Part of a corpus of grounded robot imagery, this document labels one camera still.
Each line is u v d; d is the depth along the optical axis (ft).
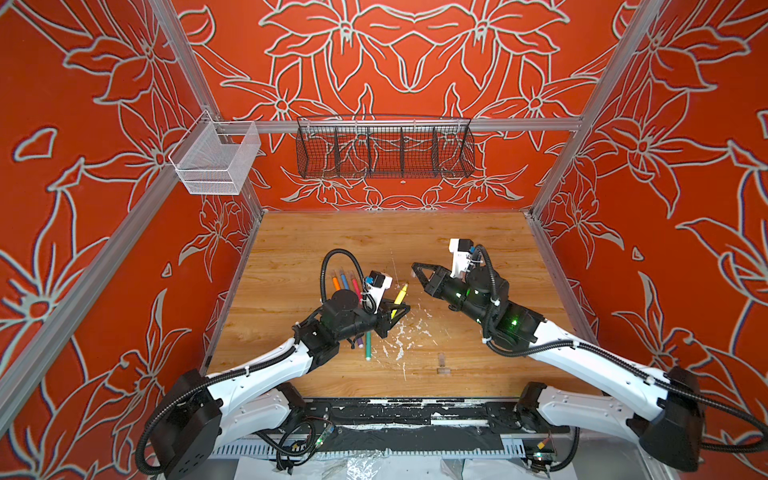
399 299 2.32
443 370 2.62
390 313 2.20
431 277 2.16
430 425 2.39
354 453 2.29
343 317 1.88
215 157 3.09
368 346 2.76
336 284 3.20
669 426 1.23
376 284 2.13
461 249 2.06
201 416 1.30
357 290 2.11
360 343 2.79
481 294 1.68
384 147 3.20
